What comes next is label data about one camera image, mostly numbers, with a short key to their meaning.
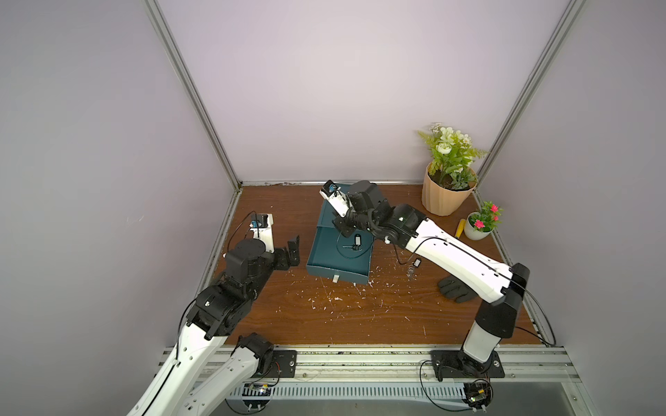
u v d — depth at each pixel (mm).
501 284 423
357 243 817
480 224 911
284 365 731
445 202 1004
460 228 1024
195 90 882
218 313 432
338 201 601
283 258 580
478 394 697
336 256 581
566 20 719
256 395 722
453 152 898
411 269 919
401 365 745
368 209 516
